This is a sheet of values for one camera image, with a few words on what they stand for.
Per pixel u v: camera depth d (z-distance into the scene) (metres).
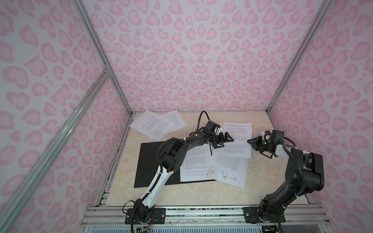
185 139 0.66
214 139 0.88
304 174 0.49
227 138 0.90
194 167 0.90
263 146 0.83
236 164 0.93
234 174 0.88
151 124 1.14
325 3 0.69
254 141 0.85
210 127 0.84
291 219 0.72
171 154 0.64
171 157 0.64
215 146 0.96
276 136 0.77
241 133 1.02
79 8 0.68
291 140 0.83
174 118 1.17
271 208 0.63
